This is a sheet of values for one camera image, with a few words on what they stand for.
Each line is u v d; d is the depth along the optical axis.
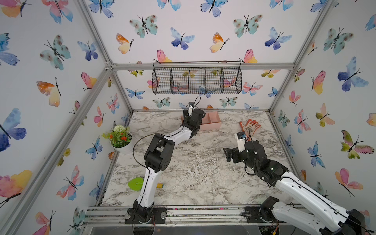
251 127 1.08
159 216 0.73
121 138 0.86
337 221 0.39
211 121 1.08
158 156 0.57
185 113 0.99
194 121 0.79
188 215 0.76
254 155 0.55
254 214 0.73
